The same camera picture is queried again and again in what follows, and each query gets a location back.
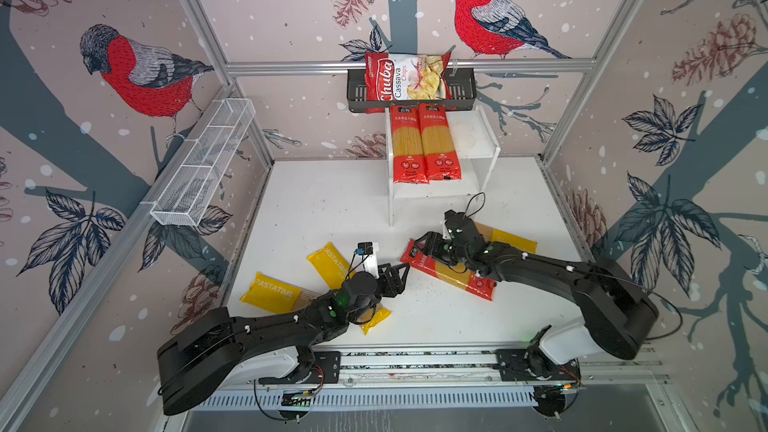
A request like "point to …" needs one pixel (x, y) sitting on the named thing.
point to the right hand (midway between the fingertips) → (417, 251)
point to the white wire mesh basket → (201, 161)
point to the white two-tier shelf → (476, 147)
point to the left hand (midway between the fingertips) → (403, 269)
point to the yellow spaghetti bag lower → (279, 295)
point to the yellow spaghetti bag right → (492, 235)
